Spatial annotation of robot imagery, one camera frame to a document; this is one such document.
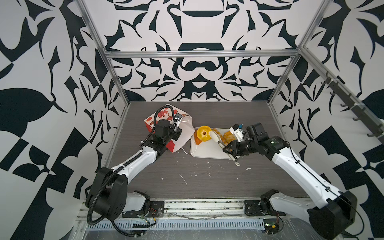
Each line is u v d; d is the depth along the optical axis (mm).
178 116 727
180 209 759
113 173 436
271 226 709
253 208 744
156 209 731
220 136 990
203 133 854
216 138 794
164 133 624
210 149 948
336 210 375
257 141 585
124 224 708
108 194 414
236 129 702
